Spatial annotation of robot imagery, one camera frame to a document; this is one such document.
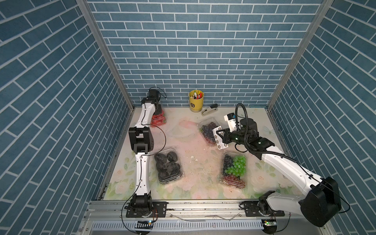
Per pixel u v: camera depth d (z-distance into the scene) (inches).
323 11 28.5
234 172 31.6
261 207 25.8
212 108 45.6
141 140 25.7
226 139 26.9
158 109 37.2
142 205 25.4
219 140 30.9
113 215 29.7
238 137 25.9
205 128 39.6
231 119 27.3
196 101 43.0
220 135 30.0
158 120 41.2
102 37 32.3
